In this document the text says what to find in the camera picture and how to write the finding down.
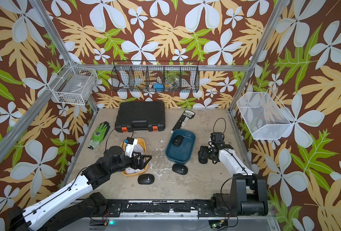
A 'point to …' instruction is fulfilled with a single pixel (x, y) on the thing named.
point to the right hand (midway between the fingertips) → (204, 152)
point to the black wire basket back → (140, 75)
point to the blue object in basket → (158, 87)
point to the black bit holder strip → (182, 120)
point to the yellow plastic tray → (124, 173)
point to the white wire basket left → (75, 86)
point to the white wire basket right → (266, 116)
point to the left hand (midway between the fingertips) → (147, 154)
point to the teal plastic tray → (180, 145)
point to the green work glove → (100, 132)
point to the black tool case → (140, 115)
